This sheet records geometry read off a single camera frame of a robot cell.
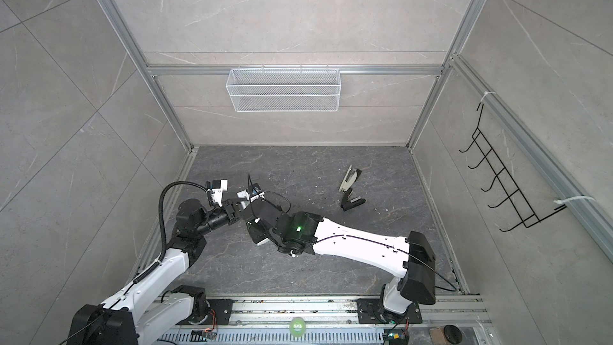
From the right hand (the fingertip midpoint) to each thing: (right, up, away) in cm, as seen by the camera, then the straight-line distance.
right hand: (254, 216), depth 70 cm
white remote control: (+5, -5, -10) cm, 12 cm away
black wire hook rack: (+73, +5, -6) cm, 73 cm away
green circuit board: (+42, -36, 0) cm, 56 cm away
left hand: (-1, +5, +6) cm, 7 cm away
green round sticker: (+13, -34, +2) cm, 37 cm away
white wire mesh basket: (+5, +48, +31) cm, 57 cm away
